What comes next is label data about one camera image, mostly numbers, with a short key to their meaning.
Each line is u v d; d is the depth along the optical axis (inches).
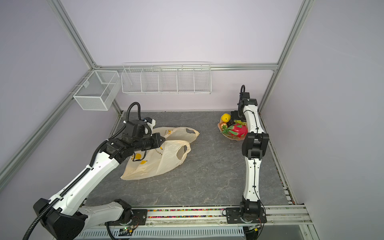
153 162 30.7
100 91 39.5
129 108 21.2
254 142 24.9
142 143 23.5
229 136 39.8
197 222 29.1
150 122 26.6
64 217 15.2
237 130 39.0
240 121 38.7
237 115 32.4
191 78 40.9
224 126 40.1
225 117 40.3
